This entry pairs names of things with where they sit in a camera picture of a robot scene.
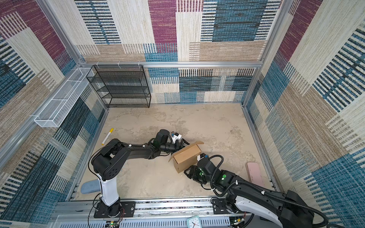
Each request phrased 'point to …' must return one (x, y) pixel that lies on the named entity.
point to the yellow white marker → (108, 135)
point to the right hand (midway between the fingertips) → (188, 175)
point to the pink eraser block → (254, 173)
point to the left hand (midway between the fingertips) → (190, 151)
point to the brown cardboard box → (187, 157)
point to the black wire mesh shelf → (121, 86)
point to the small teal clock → (194, 222)
